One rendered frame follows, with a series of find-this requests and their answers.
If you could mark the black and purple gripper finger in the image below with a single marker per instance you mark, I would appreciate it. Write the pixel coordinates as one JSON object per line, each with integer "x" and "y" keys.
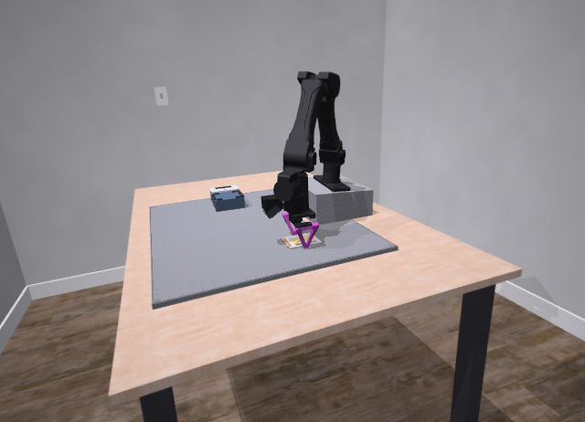
{"x": 299, "y": 231}
{"x": 286, "y": 218}

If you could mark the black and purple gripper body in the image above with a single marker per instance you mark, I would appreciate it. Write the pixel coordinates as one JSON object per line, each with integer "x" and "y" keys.
{"x": 307, "y": 212}

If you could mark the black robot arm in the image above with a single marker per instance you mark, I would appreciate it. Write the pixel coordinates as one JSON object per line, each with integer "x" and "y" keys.
{"x": 299, "y": 152}

